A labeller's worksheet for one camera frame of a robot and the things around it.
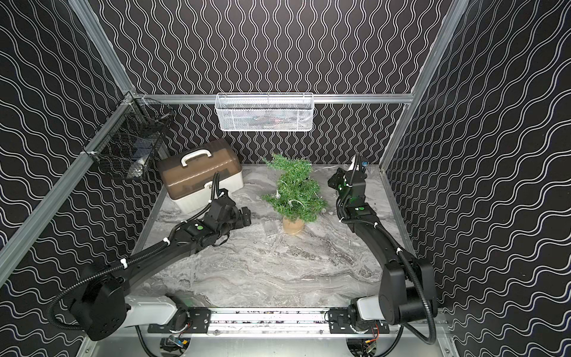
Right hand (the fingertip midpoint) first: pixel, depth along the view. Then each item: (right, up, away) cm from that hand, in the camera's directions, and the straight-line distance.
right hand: (339, 167), depth 84 cm
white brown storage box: (-60, -3, +7) cm, 61 cm away
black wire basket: (-86, +11, +9) cm, 87 cm away
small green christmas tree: (-16, -12, -9) cm, 21 cm away
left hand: (-37, -16, 0) cm, 40 cm away
